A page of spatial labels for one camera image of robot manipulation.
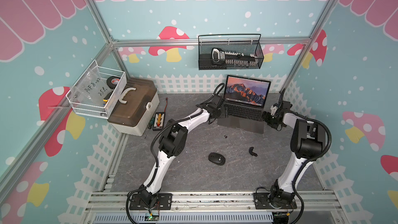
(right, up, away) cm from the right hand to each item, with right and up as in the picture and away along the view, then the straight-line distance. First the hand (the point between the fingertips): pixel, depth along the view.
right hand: (263, 119), depth 103 cm
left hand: (-27, +3, -3) cm, 28 cm away
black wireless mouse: (-32, -21, -17) cm, 42 cm away
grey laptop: (-10, +13, +8) cm, 18 cm away
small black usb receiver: (-26, -11, -6) cm, 28 cm away
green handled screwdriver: (-74, -2, -1) cm, 74 cm away
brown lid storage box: (-78, +8, -16) cm, 80 cm away
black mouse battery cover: (-12, -18, -11) cm, 24 cm away
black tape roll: (-87, +21, -23) cm, 92 cm away
